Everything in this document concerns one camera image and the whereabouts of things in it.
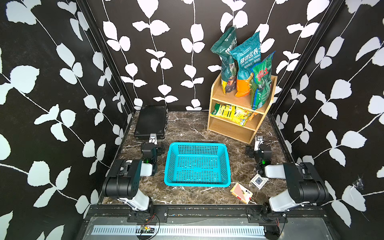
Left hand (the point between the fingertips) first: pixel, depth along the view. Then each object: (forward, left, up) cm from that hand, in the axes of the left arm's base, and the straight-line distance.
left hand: (154, 139), depth 94 cm
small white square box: (-27, -62, -6) cm, 68 cm away
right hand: (-4, -65, -1) cm, 65 cm away
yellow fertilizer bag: (+9, -54, +12) cm, 56 cm away
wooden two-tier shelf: (+11, -52, -5) cm, 54 cm away
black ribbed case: (+21, +5, -4) cm, 22 cm away
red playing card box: (-33, -51, -6) cm, 61 cm away
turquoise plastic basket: (-15, -29, -8) cm, 34 cm away
